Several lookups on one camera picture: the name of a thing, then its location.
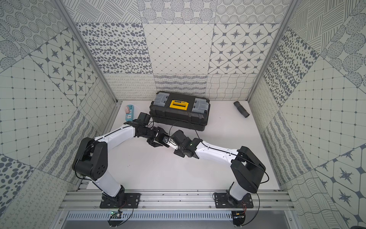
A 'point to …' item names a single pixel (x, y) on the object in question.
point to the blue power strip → (129, 109)
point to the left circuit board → (116, 214)
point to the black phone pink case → (157, 144)
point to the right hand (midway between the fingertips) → (180, 144)
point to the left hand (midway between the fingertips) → (164, 134)
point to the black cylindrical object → (240, 108)
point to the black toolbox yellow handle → (179, 110)
